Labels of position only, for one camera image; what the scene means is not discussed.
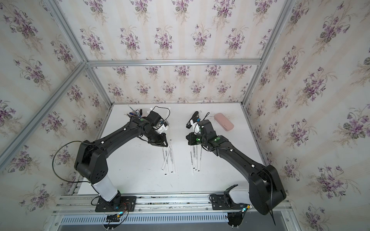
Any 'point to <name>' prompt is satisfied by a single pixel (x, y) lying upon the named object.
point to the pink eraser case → (228, 125)
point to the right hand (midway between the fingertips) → (188, 137)
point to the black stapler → (189, 124)
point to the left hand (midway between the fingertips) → (168, 145)
